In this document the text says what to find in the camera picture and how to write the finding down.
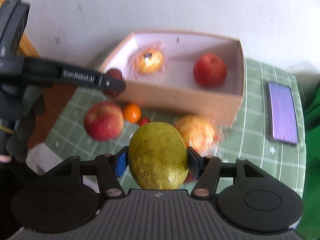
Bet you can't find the red-yellow apple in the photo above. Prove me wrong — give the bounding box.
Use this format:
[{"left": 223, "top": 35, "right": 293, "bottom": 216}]
[{"left": 84, "top": 101, "right": 124, "bottom": 141}]

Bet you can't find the yellow-green pear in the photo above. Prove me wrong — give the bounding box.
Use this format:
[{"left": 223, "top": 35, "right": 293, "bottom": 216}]
[{"left": 128, "top": 122, "right": 189, "bottom": 190}]

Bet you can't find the dried red jujube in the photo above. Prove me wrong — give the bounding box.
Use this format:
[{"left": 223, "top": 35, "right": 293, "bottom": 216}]
[{"left": 103, "top": 68, "right": 123, "bottom": 99}]

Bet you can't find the black gloved hand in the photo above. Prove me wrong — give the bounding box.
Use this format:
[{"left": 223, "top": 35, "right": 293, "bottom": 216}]
[{"left": 1, "top": 85, "right": 46, "bottom": 163}]

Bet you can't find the wooden furniture edge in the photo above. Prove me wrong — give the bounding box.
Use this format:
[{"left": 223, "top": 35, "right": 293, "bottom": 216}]
[{"left": 1, "top": 0, "right": 39, "bottom": 57}]

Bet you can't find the large wrapped yellow fruit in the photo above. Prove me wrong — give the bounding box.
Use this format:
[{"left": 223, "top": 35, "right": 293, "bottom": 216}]
[{"left": 174, "top": 115, "right": 223, "bottom": 157}]

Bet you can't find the green checked tablecloth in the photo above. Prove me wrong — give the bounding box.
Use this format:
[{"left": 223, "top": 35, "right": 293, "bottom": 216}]
[{"left": 44, "top": 59, "right": 306, "bottom": 194}]

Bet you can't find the small red hawthorn berry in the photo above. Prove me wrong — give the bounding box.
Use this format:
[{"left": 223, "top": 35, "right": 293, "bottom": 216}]
[{"left": 138, "top": 118, "right": 150, "bottom": 126}]

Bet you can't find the small orange tangerine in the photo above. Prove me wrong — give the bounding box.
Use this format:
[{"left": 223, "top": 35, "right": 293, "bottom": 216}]
[{"left": 123, "top": 103, "right": 142, "bottom": 124}]

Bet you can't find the white paper on floor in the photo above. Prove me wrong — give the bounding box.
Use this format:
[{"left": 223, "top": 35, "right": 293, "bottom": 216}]
[{"left": 26, "top": 142, "right": 64, "bottom": 175}]

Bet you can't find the smartphone with lit screen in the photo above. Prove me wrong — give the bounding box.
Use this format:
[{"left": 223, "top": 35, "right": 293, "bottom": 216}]
[{"left": 267, "top": 81, "right": 299, "bottom": 145}]

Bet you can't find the open cardboard box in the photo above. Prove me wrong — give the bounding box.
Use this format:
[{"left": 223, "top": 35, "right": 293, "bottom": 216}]
[{"left": 98, "top": 30, "right": 245, "bottom": 127}]

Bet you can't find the red apple in box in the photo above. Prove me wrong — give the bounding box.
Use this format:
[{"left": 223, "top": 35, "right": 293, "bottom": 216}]
[{"left": 193, "top": 53, "right": 228, "bottom": 88}]

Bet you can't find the small wrapped yellow fruit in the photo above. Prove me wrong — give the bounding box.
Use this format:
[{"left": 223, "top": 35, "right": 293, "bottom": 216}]
[{"left": 130, "top": 43, "right": 166, "bottom": 79}]

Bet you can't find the green cloth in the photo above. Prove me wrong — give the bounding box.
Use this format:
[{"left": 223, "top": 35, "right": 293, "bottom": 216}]
[{"left": 298, "top": 87, "right": 319, "bottom": 239}]

